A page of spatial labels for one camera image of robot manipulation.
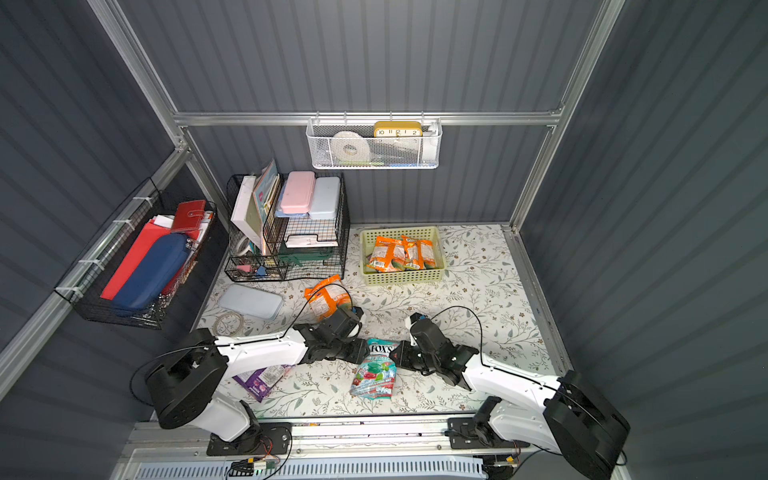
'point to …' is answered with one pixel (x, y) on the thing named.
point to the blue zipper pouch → (152, 275)
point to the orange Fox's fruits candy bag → (326, 297)
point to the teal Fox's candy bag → (375, 378)
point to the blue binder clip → (261, 271)
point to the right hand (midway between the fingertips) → (397, 359)
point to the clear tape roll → (228, 324)
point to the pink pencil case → (299, 192)
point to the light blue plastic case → (251, 301)
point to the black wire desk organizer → (287, 225)
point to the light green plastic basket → (376, 278)
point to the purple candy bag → (260, 382)
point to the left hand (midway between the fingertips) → (365, 353)
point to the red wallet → (188, 216)
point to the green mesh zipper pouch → (299, 255)
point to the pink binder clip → (246, 268)
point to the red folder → (139, 255)
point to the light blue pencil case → (326, 198)
